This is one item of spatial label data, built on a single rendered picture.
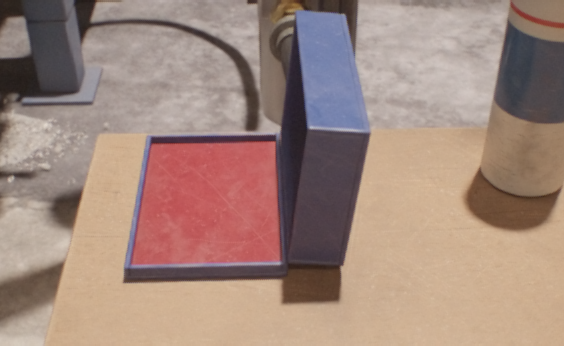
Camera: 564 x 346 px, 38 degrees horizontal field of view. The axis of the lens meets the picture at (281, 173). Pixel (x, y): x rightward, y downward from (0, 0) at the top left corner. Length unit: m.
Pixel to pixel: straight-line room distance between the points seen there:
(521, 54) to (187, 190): 0.26
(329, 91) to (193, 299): 0.16
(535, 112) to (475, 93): 1.10
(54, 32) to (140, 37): 0.32
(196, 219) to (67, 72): 1.09
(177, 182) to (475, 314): 0.25
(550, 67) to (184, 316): 0.30
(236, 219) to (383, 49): 1.27
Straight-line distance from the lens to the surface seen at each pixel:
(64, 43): 1.64
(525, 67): 0.59
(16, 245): 1.35
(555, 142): 0.62
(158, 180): 0.64
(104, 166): 0.67
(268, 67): 1.09
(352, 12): 0.93
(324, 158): 0.50
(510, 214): 0.63
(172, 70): 1.75
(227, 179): 0.63
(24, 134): 1.60
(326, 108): 0.50
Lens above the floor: 0.86
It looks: 37 degrees down
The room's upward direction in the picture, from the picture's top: straight up
